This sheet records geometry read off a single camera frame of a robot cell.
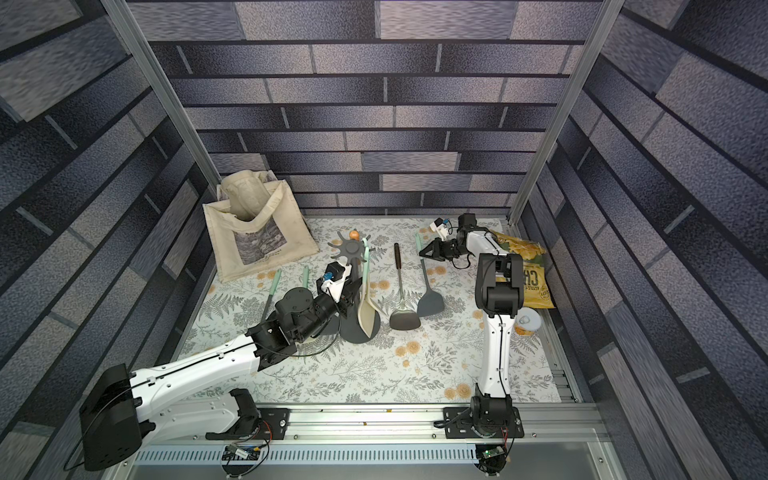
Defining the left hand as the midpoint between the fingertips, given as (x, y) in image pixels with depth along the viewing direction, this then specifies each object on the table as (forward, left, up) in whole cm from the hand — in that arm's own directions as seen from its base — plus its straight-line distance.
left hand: (360, 275), depth 71 cm
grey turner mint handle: (+6, -21, -26) cm, 33 cm away
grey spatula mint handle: (+10, +33, -27) cm, 43 cm away
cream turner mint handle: (-4, -1, -10) cm, 11 cm away
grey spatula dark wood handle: (0, -12, -25) cm, 28 cm away
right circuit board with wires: (-34, -33, -30) cm, 56 cm away
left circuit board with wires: (-35, +29, -30) cm, 55 cm away
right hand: (+25, -19, -23) cm, 39 cm away
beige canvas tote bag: (+18, +32, -1) cm, 36 cm away
